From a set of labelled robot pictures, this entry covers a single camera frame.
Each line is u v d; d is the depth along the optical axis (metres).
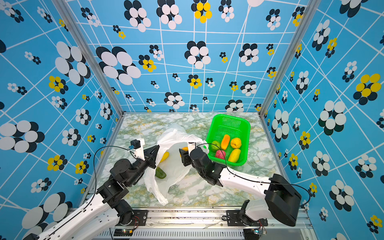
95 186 0.52
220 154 0.90
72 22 0.74
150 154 0.63
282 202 0.41
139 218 0.72
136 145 0.58
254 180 0.47
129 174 0.58
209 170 0.60
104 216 0.59
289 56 0.85
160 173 0.84
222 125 1.11
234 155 0.90
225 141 0.97
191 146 0.67
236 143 0.96
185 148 0.75
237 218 0.73
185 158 0.68
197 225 0.73
